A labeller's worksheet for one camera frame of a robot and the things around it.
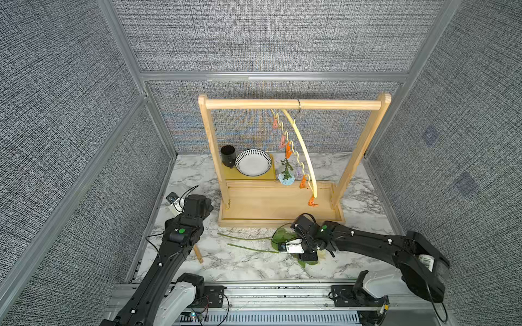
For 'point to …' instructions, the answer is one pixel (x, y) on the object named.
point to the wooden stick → (198, 253)
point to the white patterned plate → (253, 161)
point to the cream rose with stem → (321, 254)
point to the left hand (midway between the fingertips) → (200, 204)
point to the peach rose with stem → (279, 237)
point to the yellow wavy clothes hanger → (315, 193)
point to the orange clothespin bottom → (310, 202)
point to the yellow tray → (232, 174)
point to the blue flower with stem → (285, 177)
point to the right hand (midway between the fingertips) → (297, 243)
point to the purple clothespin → (299, 171)
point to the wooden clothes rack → (287, 204)
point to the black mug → (228, 155)
